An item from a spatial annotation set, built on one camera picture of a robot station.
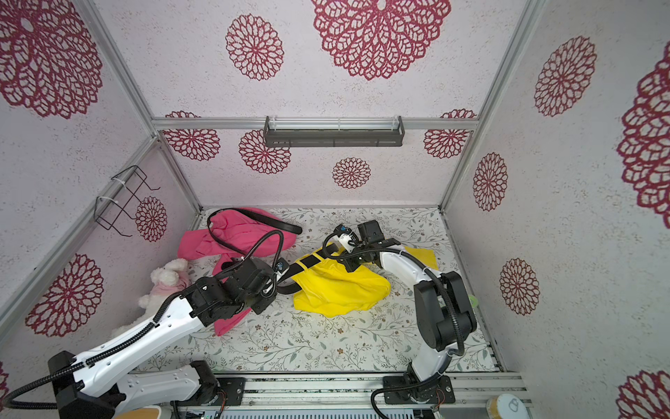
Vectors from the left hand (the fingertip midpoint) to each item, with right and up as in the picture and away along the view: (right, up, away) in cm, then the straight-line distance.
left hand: (264, 287), depth 76 cm
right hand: (+22, +8, +15) cm, 28 cm away
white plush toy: (-32, +1, +6) cm, 32 cm away
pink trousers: (-23, +14, +29) cm, 40 cm away
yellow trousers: (+20, -2, +4) cm, 20 cm away
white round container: (+65, -29, -8) cm, 72 cm away
